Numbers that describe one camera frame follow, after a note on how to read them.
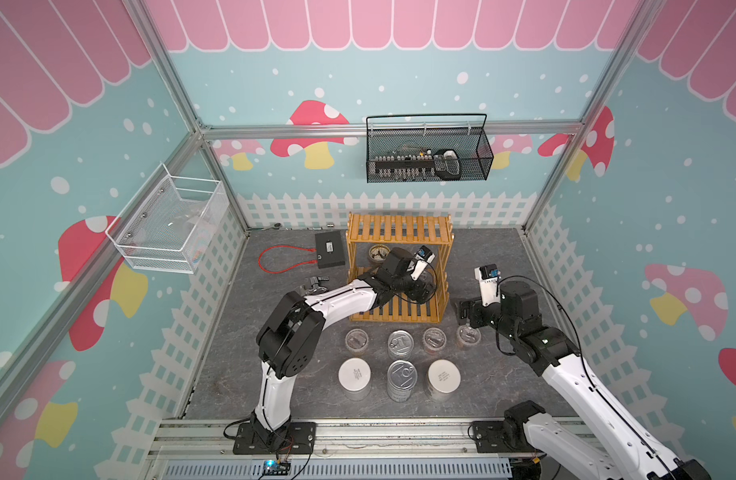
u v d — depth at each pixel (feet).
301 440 2.43
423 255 2.60
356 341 2.79
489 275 2.16
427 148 3.09
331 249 3.66
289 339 1.66
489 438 2.43
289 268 3.57
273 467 2.39
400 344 2.78
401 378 2.40
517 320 1.82
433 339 2.80
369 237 2.66
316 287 3.36
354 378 2.45
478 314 2.21
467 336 2.81
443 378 2.44
